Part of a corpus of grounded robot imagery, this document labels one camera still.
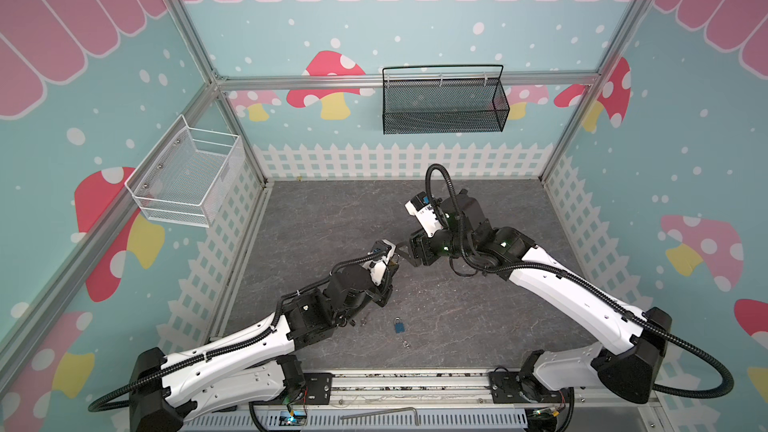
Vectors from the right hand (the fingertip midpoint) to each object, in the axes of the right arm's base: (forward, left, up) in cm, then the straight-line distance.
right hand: (403, 242), depth 70 cm
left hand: (-4, +3, -6) cm, 8 cm away
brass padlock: (-4, +2, -4) cm, 6 cm away
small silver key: (-9, +11, -27) cm, 31 cm away
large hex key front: (-31, +5, -27) cm, 42 cm away
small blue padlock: (-10, +1, -28) cm, 30 cm away
